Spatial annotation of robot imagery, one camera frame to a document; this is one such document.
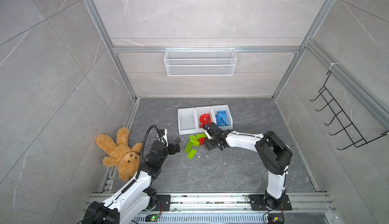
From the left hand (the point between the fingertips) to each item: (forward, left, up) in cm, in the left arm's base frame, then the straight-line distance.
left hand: (171, 135), depth 84 cm
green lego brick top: (+4, -17, -9) cm, 20 cm away
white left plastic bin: (+18, -8, -11) cm, 22 cm away
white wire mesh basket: (+46, -18, +17) cm, 53 cm away
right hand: (+3, -23, -12) cm, 26 cm away
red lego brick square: (0, -17, -8) cm, 19 cm away
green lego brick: (-2, -9, -11) cm, 15 cm away
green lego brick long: (0, -13, -10) cm, 16 cm away
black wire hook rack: (-18, -77, +23) cm, 82 cm away
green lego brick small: (-7, -11, -12) cm, 17 cm away
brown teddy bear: (-12, +23, -2) cm, 26 cm away
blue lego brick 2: (+14, -32, -8) cm, 36 cm away
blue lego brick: (+21, -32, -8) cm, 39 cm away
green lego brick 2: (+4, -12, -11) cm, 17 cm away
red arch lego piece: (+18, -21, -10) cm, 30 cm away
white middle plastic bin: (+24, -18, -9) cm, 31 cm away
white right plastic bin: (+26, -29, -9) cm, 40 cm away
